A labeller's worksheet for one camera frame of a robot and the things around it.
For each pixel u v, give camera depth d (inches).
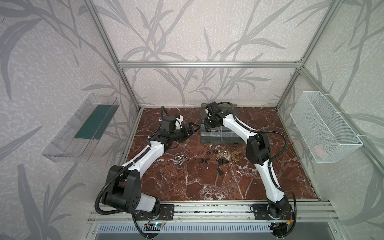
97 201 15.2
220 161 35.8
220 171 34.3
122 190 16.7
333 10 28.2
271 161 24.1
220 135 39.4
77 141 25.1
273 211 25.3
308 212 29.7
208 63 36.9
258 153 23.6
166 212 28.5
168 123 25.7
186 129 29.1
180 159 36.0
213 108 31.7
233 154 37.2
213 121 30.9
